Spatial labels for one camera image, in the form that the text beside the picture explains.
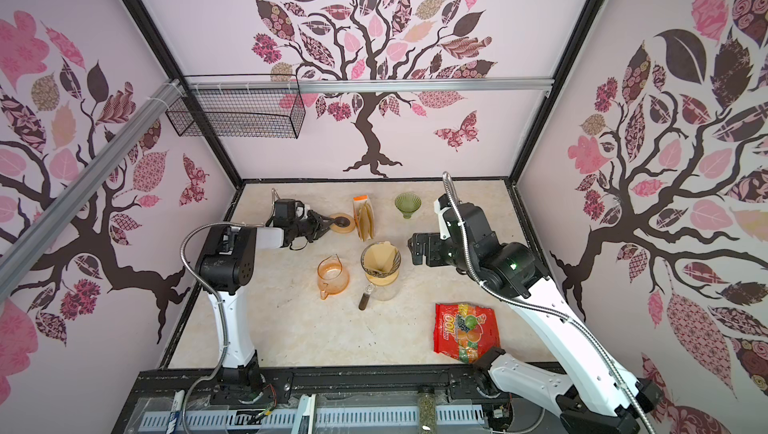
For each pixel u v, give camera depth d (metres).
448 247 0.57
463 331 0.79
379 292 0.88
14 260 0.49
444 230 0.50
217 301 0.58
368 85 0.93
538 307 0.39
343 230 1.02
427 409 0.67
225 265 0.57
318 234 0.96
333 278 0.94
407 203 1.09
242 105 0.95
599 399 0.36
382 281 0.81
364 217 1.01
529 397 0.53
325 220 0.99
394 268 0.76
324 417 0.70
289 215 0.87
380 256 0.80
